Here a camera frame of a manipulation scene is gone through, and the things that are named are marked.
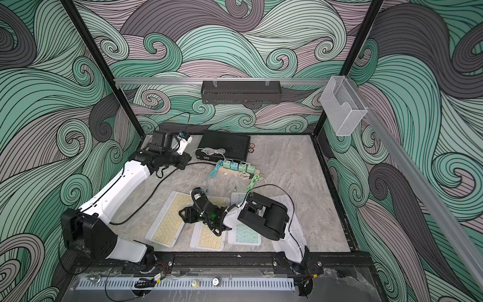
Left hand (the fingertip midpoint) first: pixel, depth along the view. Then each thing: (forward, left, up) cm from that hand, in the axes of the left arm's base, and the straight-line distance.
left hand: (188, 155), depth 81 cm
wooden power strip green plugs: (+3, -26, -15) cm, 31 cm away
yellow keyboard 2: (-28, -7, -22) cm, 36 cm away
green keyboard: (-27, -24, -23) cm, 43 cm away
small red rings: (+25, -31, -22) cm, 45 cm away
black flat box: (+28, -7, -26) cm, 39 cm away
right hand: (-20, +4, -20) cm, 28 cm away
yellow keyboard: (-23, +9, -21) cm, 32 cm away
